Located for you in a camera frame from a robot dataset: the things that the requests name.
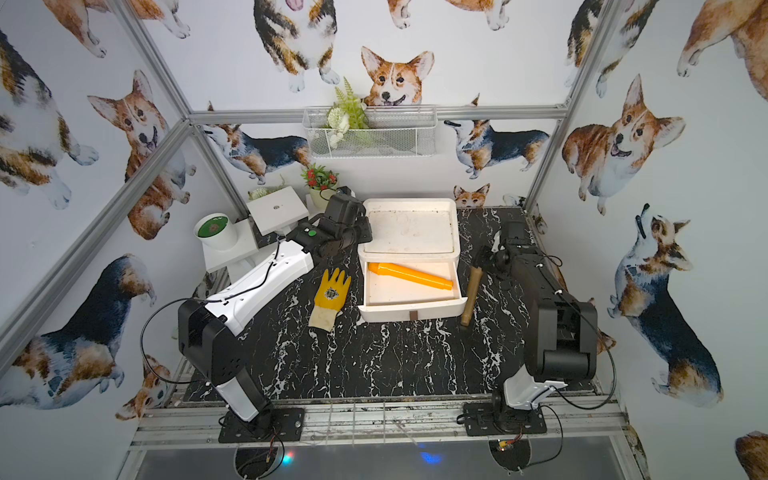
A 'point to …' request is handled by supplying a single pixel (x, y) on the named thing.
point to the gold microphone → (474, 280)
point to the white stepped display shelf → (246, 241)
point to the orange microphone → (380, 268)
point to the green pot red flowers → (321, 184)
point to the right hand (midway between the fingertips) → (477, 257)
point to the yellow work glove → (329, 299)
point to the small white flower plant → (257, 192)
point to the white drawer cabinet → (411, 266)
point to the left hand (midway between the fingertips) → (373, 222)
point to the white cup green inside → (216, 230)
